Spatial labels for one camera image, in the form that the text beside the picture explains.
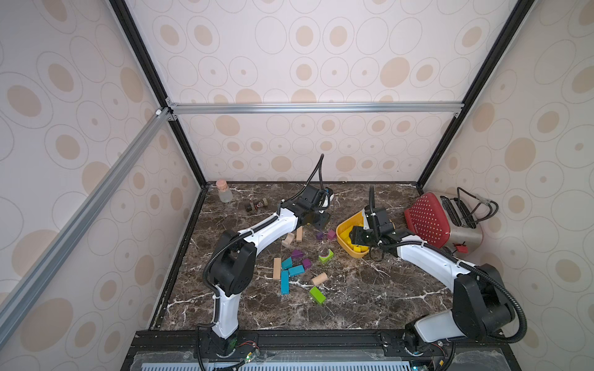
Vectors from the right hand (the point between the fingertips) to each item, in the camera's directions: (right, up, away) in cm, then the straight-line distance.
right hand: (363, 233), depth 90 cm
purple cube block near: (-22, -12, 0) cm, 25 cm away
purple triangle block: (-26, -9, +4) cm, 28 cm away
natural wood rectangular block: (-25, -2, +10) cm, 27 cm away
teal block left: (-30, -12, 0) cm, 32 cm away
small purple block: (-17, -2, +8) cm, 19 cm away
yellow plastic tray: (-7, -3, +4) cm, 8 cm away
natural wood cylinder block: (-17, -17, -4) cm, 24 cm away
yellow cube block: (-2, -7, +2) cm, 7 cm away
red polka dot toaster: (+28, +5, -7) cm, 29 cm away
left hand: (-13, +7, -1) cm, 15 cm away
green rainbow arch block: (-15, -11, +1) cm, 18 cm away
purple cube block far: (-12, -2, +8) cm, 14 cm away
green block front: (-19, -21, -8) cm, 29 cm away
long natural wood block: (-34, -14, 0) cm, 37 cm away
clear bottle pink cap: (-62, +16, +22) cm, 68 cm away
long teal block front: (-31, -18, -3) cm, 36 cm away
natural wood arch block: (-30, -3, +8) cm, 31 cm away
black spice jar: (-47, +11, +16) cm, 51 cm away
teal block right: (-26, -15, 0) cm, 30 cm away
